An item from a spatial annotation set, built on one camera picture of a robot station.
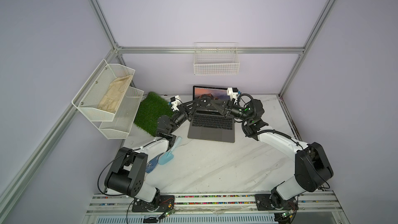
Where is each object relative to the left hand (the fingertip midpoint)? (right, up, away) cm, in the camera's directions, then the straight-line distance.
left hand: (199, 102), depth 73 cm
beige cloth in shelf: (-45, +1, +4) cm, 45 cm away
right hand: (+6, -1, -2) cm, 6 cm away
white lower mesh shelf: (-47, -14, +16) cm, 52 cm away
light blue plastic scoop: (-19, -31, +17) cm, 40 cm away
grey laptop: (+8, -12, +32) cm, 35 cm away
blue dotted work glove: (-27, -34, +13) cm, 46 cm away
